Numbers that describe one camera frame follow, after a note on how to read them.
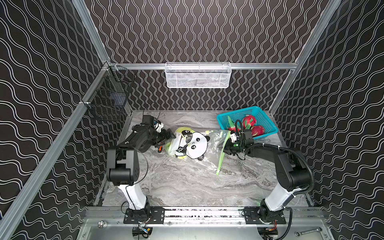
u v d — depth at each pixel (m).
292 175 0.48
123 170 0.49
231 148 0.84
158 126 0.92
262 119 1.06
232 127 0.97
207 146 0.88
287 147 1.06
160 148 0.98
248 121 1.03
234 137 0.89
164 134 0.84
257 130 1.00
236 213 0.76
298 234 0.70
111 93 1.00
